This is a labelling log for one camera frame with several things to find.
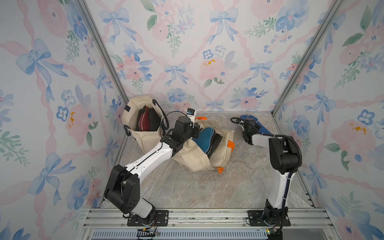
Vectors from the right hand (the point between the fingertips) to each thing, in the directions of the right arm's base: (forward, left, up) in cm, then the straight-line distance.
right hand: (254, 123), depth 106 cm
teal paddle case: (-16, +36, +4) cm, 40 cm away
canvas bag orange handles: (-32, +44, +9) cm, 55 cm away
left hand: (-16, +40, +19) cm, 48 cm away
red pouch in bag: (-7, +72, +12) cm, 73 cm away
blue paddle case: (-2, -7, -5) cm, 9 cm away
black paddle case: (-18, +29, +4) cm, 35 cm away
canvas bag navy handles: (-24, +68, +13) cm, 74 cm away
